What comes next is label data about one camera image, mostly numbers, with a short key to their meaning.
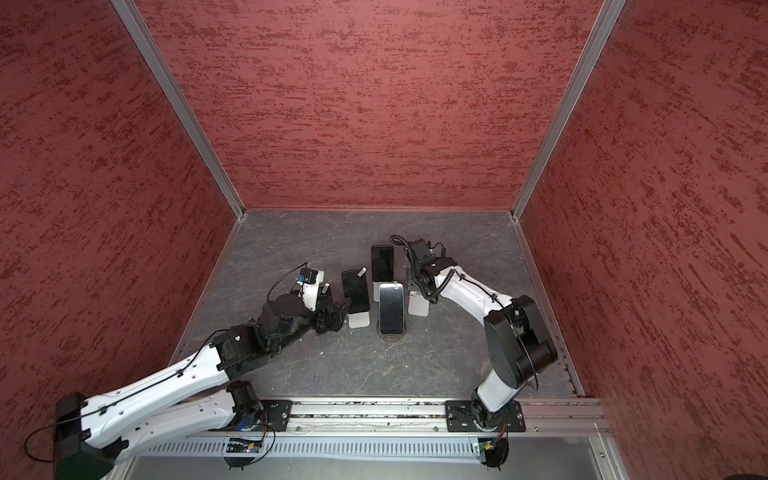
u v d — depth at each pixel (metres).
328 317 0.65
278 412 0.75
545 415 0.76
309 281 0.62
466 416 0.74
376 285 0.97
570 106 0.89
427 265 0.68
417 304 0.94
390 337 0.87
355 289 0.83
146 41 0.76
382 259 1.03
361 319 0.92
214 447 0.77
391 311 0.83
